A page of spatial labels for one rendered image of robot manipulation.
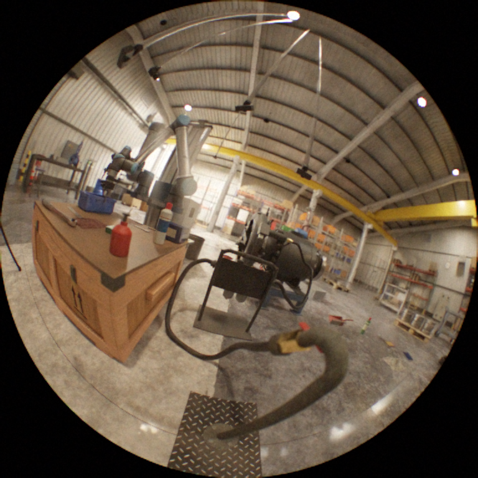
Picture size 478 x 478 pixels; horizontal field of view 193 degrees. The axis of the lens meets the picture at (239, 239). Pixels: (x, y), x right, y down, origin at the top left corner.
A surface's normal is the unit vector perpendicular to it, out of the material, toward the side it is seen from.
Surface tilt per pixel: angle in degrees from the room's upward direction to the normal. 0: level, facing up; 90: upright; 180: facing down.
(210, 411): 0
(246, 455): 0
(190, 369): 0
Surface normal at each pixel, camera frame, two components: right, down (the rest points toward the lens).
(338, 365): -0.54, -0.65
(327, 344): -0.83, -0.54
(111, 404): 0.35, -0.94
